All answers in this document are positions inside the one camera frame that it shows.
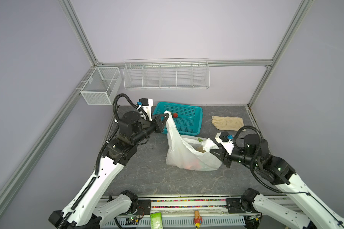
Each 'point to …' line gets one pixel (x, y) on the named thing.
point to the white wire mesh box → (102, 83)
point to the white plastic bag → (189, 152)
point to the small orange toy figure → (198, 219)
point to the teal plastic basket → (189, 120)
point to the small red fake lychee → (175, 115)
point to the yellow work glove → (228, 123)
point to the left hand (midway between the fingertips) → (169, 117)
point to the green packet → (156, 221)
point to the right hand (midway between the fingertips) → (211, 148)
